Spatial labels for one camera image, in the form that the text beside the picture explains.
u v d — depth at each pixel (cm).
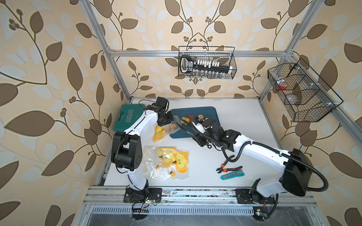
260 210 71
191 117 107
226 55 91
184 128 82
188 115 108
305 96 74
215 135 60
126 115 104
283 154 44
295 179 41
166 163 85
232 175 82
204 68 83
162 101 73
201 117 107
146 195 66
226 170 83
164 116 76
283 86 81
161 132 95
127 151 47
